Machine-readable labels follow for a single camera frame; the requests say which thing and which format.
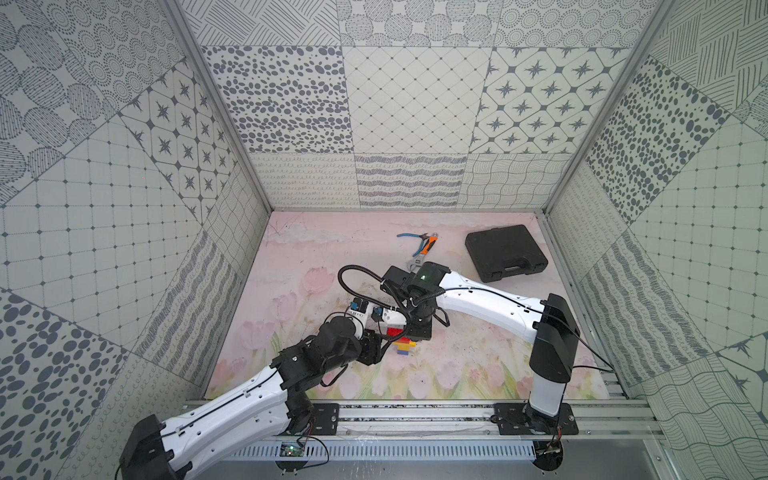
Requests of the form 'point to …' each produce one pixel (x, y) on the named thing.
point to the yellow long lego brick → (405, 344)
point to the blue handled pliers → (423, 236)
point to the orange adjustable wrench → (417, 263)
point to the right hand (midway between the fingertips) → (420, 330)
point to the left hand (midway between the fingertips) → (391, 341)
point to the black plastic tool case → (504, 251)
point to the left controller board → (291, 449)
